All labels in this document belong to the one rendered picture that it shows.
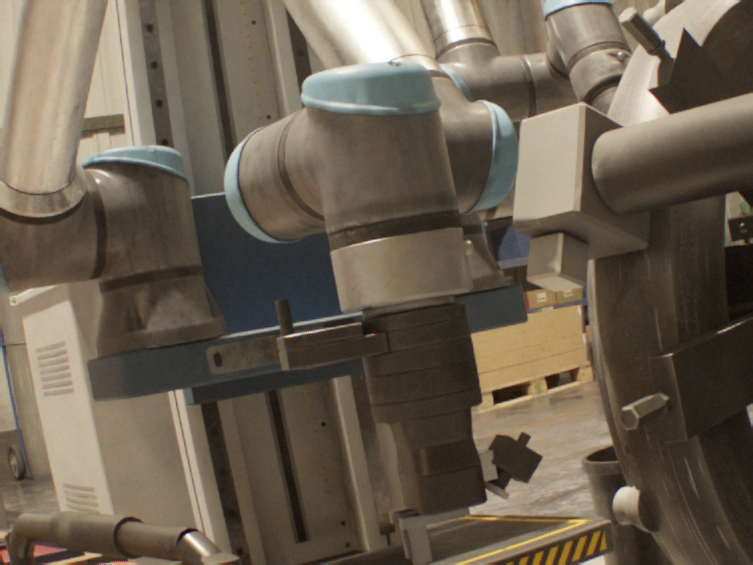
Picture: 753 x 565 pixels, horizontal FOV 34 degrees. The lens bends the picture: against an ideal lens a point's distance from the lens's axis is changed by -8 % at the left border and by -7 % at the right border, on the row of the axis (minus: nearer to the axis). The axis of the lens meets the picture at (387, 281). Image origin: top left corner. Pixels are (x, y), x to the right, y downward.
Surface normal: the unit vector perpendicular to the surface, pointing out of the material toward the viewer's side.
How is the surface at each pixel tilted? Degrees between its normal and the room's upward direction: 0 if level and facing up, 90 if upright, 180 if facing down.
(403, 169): 90
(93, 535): 77
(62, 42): 137
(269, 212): 127
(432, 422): 101
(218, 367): 90
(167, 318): 70
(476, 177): 120
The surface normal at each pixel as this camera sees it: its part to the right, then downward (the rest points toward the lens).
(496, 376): 0.66, -0.15
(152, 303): 0.05, -0.38
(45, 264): 0.48, 0.66
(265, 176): -0.83, 0.18
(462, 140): 0.48, -0.29
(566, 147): -0.76, -0.27
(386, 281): -0.30, 0.02
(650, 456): -0.70, 0.33
